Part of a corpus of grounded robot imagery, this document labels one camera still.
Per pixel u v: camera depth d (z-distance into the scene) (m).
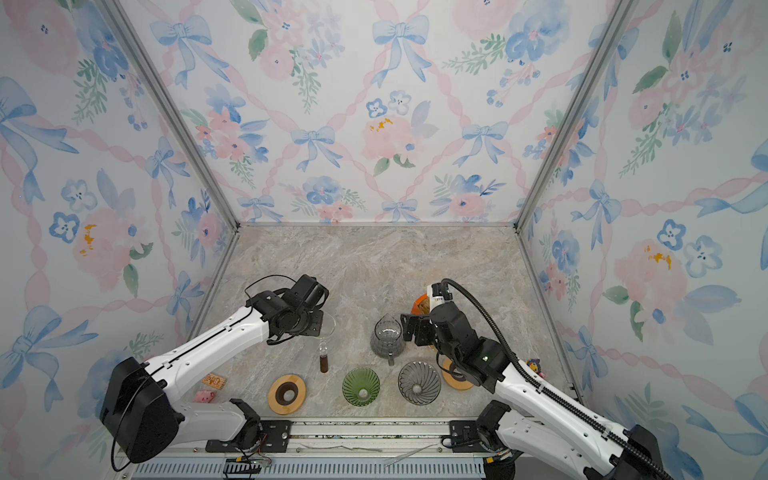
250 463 0.68
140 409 0.40
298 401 0.78
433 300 0.68
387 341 0.82
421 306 0.87
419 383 0.80
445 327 0.55
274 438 0.74
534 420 0.59
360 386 0.80
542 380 0.49
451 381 0.82
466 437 0.73
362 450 0.73
